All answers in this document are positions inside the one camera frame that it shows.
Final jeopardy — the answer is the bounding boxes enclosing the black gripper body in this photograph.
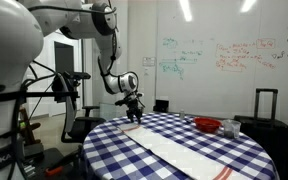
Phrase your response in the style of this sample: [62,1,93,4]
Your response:
[125,92,145,117]

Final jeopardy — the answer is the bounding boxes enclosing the white cloth with red stripes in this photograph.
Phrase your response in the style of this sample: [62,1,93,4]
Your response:
[116,122,243,180]

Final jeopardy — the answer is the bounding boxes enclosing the black box behind table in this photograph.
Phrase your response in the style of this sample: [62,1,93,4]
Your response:
[152,99,170,114]

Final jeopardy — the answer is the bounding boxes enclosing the white door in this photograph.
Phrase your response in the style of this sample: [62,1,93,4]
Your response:
[91,38,129,121]

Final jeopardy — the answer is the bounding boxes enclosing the blue white checkered tablecloth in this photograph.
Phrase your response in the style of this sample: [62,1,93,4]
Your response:
[79,112,280,180]

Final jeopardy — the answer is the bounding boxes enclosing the black office chair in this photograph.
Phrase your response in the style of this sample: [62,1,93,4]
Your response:
[51,72,107,144]

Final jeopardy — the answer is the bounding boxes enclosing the red bowl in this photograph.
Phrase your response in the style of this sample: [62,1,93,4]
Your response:
[193,117,222,134]

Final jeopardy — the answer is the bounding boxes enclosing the clear plastic cup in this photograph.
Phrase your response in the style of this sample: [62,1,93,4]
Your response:
[222,119,242,139]

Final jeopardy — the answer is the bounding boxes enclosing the brown wooden stand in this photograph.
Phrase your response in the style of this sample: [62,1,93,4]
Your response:
[17,106,42,146]

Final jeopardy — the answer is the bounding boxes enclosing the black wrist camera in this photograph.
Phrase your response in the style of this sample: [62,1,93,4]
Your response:
[114,97,129,107]

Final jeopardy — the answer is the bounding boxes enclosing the white paper wall sign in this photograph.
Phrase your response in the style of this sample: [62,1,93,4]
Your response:
[142,56,156,68]

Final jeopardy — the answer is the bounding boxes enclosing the black camera on mount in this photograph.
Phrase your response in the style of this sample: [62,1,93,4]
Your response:
[63,71,92,81]

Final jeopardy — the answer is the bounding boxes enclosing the wall whiteboard with writing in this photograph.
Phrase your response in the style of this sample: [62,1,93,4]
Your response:
[155,0,288,128]

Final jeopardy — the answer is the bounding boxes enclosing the black horizontal mount bar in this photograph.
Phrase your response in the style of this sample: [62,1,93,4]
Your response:
[17,87,81,101]

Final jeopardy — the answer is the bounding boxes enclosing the orange handled black clamp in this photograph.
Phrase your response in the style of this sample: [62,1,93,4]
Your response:
[44,149,82,177]

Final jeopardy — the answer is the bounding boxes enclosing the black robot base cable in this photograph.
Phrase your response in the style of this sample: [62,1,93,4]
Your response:
[10,59,57,180]

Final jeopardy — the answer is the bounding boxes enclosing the black suitcase with handle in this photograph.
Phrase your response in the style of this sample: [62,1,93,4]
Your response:
[233,88,288,180]

